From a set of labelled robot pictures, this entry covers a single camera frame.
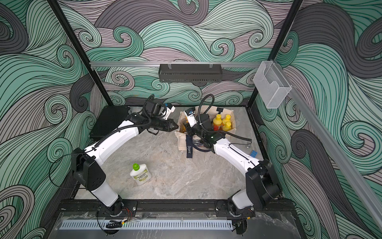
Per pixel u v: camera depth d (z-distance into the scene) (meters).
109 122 1.04
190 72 0.95
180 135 0.82
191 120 0.70
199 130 0.62
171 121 0.70
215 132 0.63
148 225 0.70
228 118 0.83
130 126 0.54
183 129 0.83
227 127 0.81
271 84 0.77
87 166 0.42
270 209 0.74
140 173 0.72
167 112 0.67
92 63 0.93
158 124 0.67
